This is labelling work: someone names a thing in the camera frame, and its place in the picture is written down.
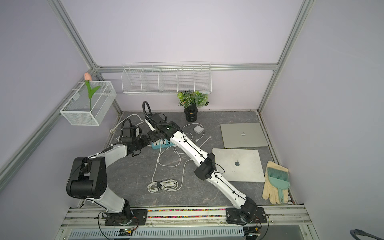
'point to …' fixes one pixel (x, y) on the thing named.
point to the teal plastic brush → (279, 178)
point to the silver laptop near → (239, 165)
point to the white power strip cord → (112, 130)
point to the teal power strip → (164, 143)
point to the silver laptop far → (243, 135)
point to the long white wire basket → (166, 77)
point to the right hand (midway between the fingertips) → (152, 132)
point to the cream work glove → (270, 193)
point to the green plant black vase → (191, 100)
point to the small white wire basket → (77, 110)
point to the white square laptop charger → (198, 129)
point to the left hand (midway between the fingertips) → (149, 140)
